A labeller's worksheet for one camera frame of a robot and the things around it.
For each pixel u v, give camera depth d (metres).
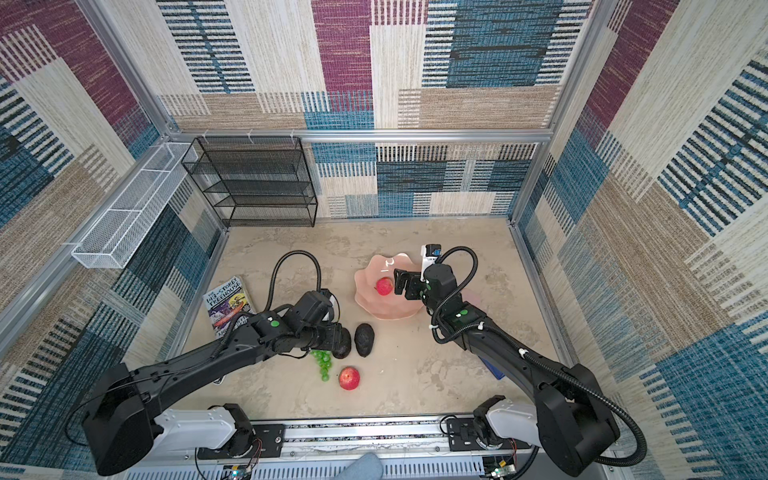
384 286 0.97
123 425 0.38
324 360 0.83
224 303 0.96
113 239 0.71
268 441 0.73
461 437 0.73
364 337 0.85
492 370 0.83
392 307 0.94
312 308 0.62
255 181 1.09
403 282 0.75
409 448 0.73
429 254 0.72
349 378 0.78
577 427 0.40
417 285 0.73
